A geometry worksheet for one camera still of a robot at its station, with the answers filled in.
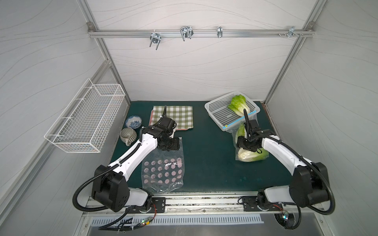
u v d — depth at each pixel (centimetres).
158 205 74
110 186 40
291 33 77
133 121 107
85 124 69
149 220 69
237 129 92
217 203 75
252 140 64
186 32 77
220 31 78
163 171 86
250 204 73
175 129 80
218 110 115
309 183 42
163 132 58
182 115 112
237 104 108
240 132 88
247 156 83
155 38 78
